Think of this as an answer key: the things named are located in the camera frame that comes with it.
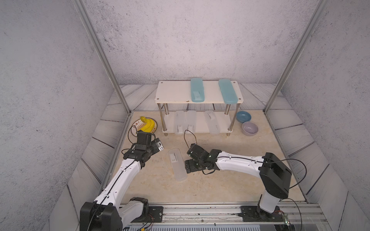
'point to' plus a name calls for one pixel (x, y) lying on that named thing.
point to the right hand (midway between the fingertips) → (191, 167)
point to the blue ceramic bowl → (243, 116)
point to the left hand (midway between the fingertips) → (157, 145)
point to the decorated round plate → (138, 124)
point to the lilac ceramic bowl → (249, 128)
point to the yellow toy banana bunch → (149, 126)
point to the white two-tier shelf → (179, 92)
